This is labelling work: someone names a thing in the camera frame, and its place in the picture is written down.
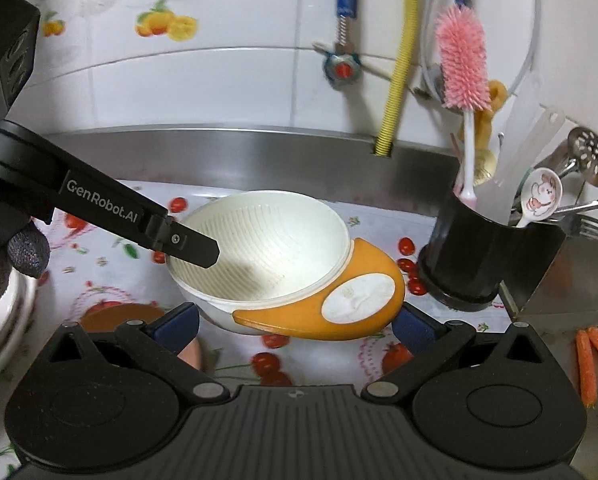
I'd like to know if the orange mushroom-shaped plate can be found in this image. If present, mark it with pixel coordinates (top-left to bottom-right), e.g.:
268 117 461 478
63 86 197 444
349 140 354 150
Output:
233 238 405 340

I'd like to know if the steel fork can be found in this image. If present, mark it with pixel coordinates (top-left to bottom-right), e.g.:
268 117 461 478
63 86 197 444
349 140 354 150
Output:
570 214 598 240

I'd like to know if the steel dish rack tray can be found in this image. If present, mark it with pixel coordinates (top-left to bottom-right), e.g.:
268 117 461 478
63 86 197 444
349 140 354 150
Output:
500 214 598 479

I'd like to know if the carrot left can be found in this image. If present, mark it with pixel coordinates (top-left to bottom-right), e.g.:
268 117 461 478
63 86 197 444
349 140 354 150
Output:
576 330 598 408

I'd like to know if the braided steel water hose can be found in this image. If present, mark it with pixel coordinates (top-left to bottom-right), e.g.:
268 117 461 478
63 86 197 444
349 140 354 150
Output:
334 0 359 57

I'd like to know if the pink bottle brush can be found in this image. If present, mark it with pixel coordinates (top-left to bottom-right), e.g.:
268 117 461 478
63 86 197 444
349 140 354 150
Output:
436 6 491 209

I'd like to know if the translucent white rice paddle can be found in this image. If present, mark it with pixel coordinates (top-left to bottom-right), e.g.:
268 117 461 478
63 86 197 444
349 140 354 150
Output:
477 70 543 224

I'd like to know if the yellow corrugated gas hose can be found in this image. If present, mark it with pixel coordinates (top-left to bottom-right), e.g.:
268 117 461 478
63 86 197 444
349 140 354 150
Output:
374 0 420 157

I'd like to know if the white ribbed bowl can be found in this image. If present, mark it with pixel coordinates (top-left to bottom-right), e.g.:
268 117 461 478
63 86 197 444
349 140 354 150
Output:
166 191 354 335

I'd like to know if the gloved left hand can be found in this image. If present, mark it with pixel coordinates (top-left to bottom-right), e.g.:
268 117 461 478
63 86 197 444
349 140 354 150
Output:
0 221 50 297

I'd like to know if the red-knob water valve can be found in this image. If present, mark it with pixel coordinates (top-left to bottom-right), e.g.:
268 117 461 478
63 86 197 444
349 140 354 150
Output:
312 41 391 90

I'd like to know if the pink bowl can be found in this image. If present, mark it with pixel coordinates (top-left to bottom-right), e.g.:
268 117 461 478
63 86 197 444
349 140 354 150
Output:
77 302 202 372

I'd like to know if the fruit-pattern table mat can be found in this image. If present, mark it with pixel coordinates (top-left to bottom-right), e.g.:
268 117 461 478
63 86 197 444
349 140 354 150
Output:
0 181 510 479

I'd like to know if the white bunny ceramic spoon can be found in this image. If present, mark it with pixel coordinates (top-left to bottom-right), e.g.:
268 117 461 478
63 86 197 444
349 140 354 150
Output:
516 168 562 229

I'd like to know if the yellow sponge brush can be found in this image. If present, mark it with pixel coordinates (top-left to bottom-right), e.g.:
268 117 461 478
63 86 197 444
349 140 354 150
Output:
445 74 507 150

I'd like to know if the steel slotted spoon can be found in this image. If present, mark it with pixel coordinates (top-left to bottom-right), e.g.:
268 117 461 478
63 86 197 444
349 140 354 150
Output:
544 127 598 188

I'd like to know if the black utensil holder cup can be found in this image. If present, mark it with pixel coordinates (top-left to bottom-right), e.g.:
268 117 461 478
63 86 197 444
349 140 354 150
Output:
417 193 566 312

